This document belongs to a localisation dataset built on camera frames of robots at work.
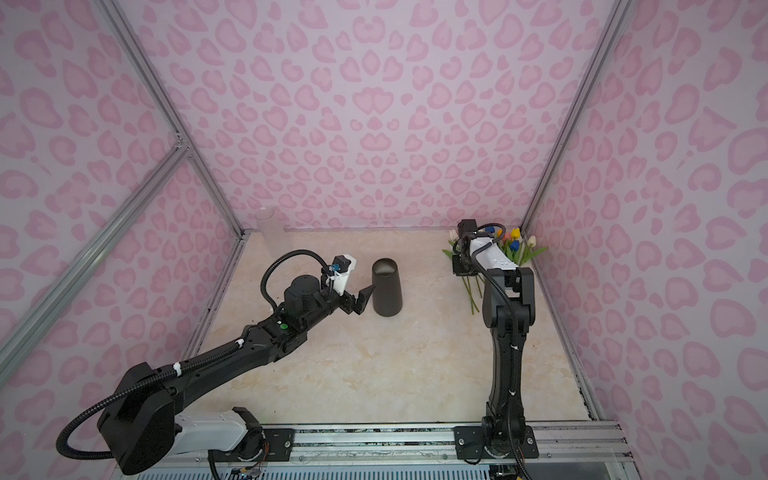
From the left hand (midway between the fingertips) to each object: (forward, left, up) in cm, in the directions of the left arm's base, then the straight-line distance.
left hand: (363, 270), depth 77 cm
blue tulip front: (+26, -52, -20) cm, 62 cm away
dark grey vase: (+2, -6, -13) cm, 15 cm away
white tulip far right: (+28, -61, -28) cm, 73 cm away
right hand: (+16, -34, -22) cm, 43 cm away
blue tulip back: (+19, -38, -6) cm, 43 cm away
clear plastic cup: (+29, +35, -19) cm, 49 cm away
